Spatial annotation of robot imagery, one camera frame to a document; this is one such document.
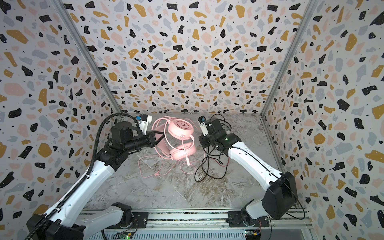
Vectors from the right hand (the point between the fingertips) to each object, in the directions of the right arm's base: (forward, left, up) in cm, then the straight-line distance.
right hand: (200, 132), depth 80 cm
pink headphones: (+9, +17, -24) cm, 31 cm away
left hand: (-7, +16, +9) cm, 20 cm away
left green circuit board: (-44, +35, -23) cm, 61 cm away
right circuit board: (-42, -26, -25) cm, 55 cm away
